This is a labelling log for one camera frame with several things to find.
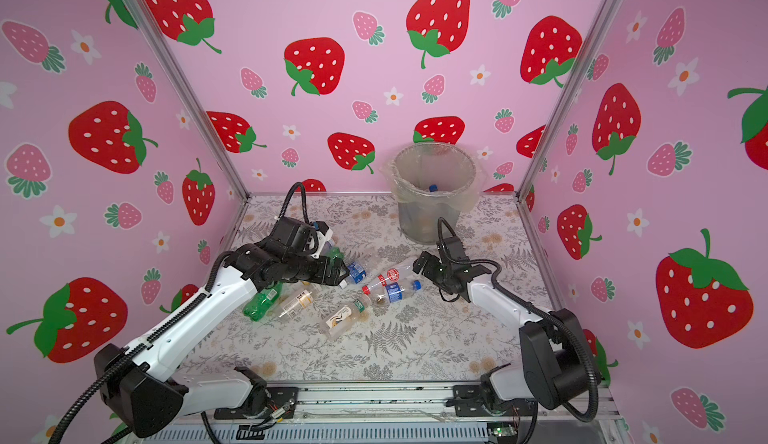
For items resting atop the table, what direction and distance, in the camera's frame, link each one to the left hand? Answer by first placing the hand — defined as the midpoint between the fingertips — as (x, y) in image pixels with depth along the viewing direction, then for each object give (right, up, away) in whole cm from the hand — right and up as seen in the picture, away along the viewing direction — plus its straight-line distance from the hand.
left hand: (337, 268), depth 77 cm
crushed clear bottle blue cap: (+30, +25, +34) cm, 52 cm away
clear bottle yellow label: (-14, -12, +11) cm, 21 cm away
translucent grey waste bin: (+29, +27, +31) cm, 50 cm away
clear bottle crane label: (0, -15, +6) cm, 16 cm away
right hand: (+23, -2, +13) cm, 27 cm away
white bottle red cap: (+15, -5, +16) cm, 23 cm away
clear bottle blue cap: (+16, -9, +12) cm, 22 cm away
